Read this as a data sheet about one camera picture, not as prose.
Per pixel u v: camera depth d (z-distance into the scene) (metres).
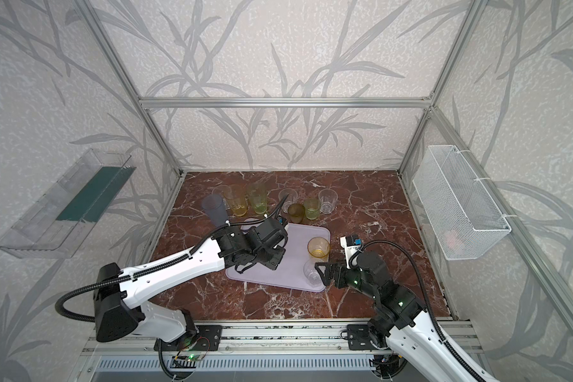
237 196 1.07
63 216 0.65
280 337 0.75
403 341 0.60
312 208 1.02
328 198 1.05
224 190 1.04
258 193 1.12
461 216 0.63
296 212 1.04
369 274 0.53
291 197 1.06
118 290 0.41
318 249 0.90
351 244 0.65
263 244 0.55
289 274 0.86
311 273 0.87
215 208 1.02
